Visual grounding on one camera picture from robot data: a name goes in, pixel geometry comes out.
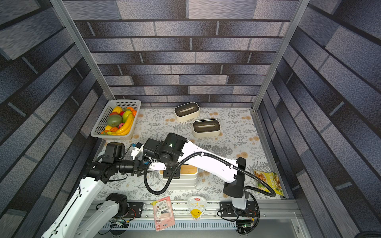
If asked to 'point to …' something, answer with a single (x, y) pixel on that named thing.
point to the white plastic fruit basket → (102, 130)
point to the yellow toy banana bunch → (126, 128)
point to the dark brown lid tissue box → (187, 111)
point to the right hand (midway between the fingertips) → (172, 166)
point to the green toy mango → (114, 120)
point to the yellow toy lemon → (117, 109)
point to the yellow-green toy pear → (125, 115)
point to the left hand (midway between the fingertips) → (154, 168)
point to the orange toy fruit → (133, 111)
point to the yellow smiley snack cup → (197, 205)
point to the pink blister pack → (163, 212)
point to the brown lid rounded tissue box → (206, 128)
